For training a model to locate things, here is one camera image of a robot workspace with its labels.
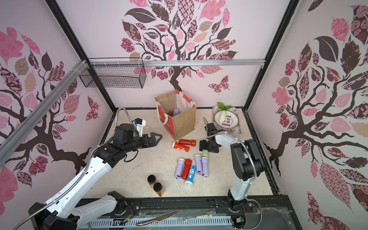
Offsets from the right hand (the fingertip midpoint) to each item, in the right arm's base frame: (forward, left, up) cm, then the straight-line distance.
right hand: (205, 148), depth 95 cm
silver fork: (-40, +15, 0) cm, 42 cm away
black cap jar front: (-27, +28, +9) cm, 40 cm away
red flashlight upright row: (-11, +12, +1) cm, 16 cm away
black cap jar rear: (-23, +32, +7) cm, 40 cm away
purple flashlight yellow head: (+30, +21, +5) cm, 37 cm away
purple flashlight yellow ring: (-14, +17, +2) cm, 22 cm away
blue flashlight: (-19, +11, +2) cm, 22 cm away
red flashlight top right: (+5, +9, 0) cm, 10 cm away
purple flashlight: (-9, +6, +2) cm, 11 cm away
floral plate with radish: (+27, -20, -1) cm, 34 cm away
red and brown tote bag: (+11, +16, +12) cm, 23 cm away
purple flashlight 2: (-10, +2, +1) cm, 10 cm away
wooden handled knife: (-39, +27, 0) cm, 48 cm away
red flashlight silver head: (+2, +20, +2) cm, 20 cm away
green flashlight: (-4, +1, +1) cm, 5 cm away
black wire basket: (+40, +60, +34) cm, 80 cm away
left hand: (-7, +29, +22) cm, 37 cm away
